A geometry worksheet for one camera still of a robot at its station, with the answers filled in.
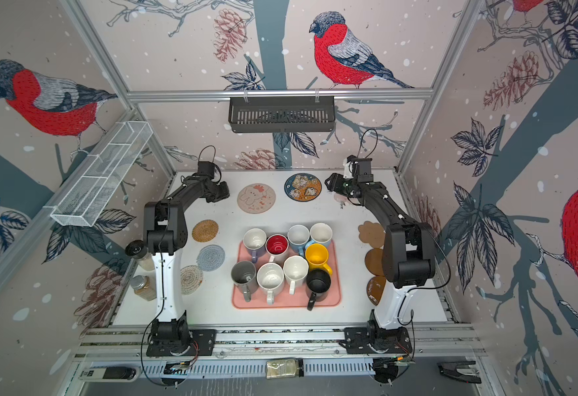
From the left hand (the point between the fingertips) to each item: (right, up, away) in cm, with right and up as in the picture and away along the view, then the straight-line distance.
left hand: (231, 188), depth 109 cm
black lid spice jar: (-26, -22, -26) cm, 42 cm away
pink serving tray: (+25, -38, -27) cm, 53 cm away
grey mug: (+11, -31, -24) cm, 41 cm away
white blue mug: (+39, -17, -18) cm, 46 cm away
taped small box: (+25, -50, -43) cm, 71 cm away
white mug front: (+20, -32, -23) cm, 45 cm away
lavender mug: (+13, -21, -14) cm, 29 cm away
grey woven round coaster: (-3, -27, -17) cm, 32 cm away
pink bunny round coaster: (+11, -5, +2) cm, 12 cm away
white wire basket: (-33, -2, -36) cm, 49 cm away
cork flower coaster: (+61, -19, -11) cm, 64 cm away
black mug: (+37, -32, -27) cm, 56 cm away
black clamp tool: (+76, -52, -41) cm, 101 cm away
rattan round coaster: (-9, -18, -9) cm, 22 cm away
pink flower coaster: (+51, -5, +2) cm, 51 cm away
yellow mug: (+37, -25, -20) cm, 49 cm away
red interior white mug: (+22, -22, -17) cm, 36 cm away
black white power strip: (-23, -53, -41) cm, 71 cm away
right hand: (+42, +3, -14) cm, 45 cm away
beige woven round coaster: (-8, -33, -22) cm, 40 cm away
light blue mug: (+30, -18, -19) cm, 40 cm away
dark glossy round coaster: (+57, -35, -25) cm, 71 cm away
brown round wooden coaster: (+59, -27, -19) cm, 67 cm away
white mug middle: (+29, -30, -23) cm, 47 cm away
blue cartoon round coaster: (+32, 0, +5) cm, 33 cm away
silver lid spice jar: (-19, -32, -33) cm, 49 cm away
